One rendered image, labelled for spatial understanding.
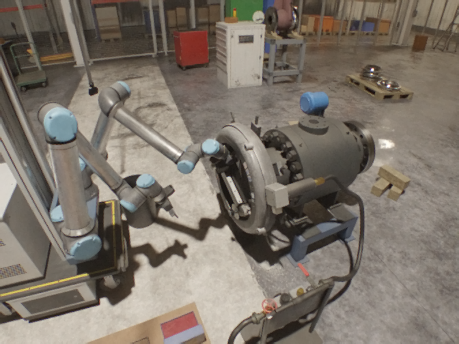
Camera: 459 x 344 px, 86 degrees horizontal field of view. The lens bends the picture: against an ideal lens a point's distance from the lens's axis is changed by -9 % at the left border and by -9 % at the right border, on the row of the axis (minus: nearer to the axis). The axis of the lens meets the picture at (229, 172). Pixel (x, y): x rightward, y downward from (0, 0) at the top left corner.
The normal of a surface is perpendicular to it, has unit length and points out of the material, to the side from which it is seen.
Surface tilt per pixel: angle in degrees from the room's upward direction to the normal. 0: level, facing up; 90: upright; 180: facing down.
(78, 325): 0
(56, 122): 82
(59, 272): 0
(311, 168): 59
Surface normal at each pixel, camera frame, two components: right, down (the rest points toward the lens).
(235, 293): 0.00, -0.82
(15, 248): 0.35, 0.54
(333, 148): 0.29, -0.22
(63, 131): 0.71, 0.29
